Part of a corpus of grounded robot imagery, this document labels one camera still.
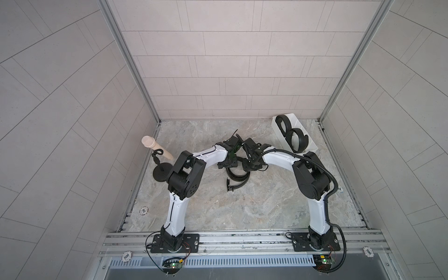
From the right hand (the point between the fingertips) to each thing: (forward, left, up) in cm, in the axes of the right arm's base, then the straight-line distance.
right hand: (245, 168), depth 97 cm
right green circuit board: (-44, -27, 0) cm, 52 cm away
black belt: (-8, +3, +4) cm, 10 cm away
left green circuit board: (-42, +32, +4) cm, 53 cm away
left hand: (+4, +6, 0) cm, 7 cm away
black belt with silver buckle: (+5, -30, +16) cm, 35 cm away
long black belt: (+24, -25, +14) cm, 38 cm away
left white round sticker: (-38, +51, +4) cm, 64 cm away
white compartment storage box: (+7, -38, +7) cm, 39 cm away
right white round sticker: (-42, -46, 0) cm, 62 cm away
